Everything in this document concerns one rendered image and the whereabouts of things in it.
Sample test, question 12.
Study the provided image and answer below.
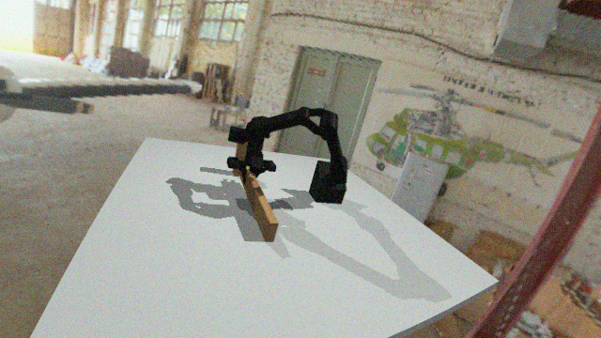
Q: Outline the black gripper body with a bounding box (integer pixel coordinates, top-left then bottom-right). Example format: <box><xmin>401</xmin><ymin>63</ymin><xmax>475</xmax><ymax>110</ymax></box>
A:
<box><xmin>226</xmin><ymin>146</ymin><xmax>276</xmax><ymax>172</ymax></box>

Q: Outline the wooden board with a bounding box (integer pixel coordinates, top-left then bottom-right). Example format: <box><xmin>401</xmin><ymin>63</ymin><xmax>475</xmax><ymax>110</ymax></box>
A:
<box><xmin>240</xmin><ymin>166</ymin><xmax>278</xmax><ymax>242</ymax></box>

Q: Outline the wooden post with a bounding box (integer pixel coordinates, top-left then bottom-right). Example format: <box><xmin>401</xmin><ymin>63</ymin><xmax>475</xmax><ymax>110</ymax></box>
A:
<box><xmin>233</xmin><ymin>141</ymin><xmax>249</xmax><ymax>177</ymax></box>

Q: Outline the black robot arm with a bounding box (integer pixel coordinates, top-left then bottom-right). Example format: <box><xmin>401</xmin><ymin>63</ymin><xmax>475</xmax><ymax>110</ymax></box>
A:
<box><xmin>228</xmin><ymin>106</ymin><xmax>347</xmax><ymax>187</ymax></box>

